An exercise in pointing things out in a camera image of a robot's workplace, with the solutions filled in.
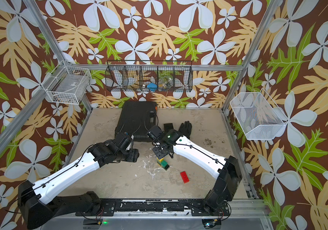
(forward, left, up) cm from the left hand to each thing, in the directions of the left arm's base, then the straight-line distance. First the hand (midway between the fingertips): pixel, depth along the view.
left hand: (135, 153), depth 78 cm
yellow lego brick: (-1, -13, -9) cm, 16 cm away
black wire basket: (+51, -5, +15) cm, 54 cm away
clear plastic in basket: (+48, -16, +12) cm, 52 cm away
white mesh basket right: (+16, -69, +12) cm, 72 cm away
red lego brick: (-9, -28, -14) cm, 33 cm away
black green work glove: (+26, -32, -13) cm, 43 cm away
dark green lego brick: (-3, -16, -11) cm, 20 cm away
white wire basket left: (+35, +43, +19) cm, 59 cm away
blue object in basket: (+42, -8, +13) cm, 44 cm away
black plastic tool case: (+32, +5, -8) cm, 34 cm away
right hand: (+1, -13, 0) cm, 14 cm away
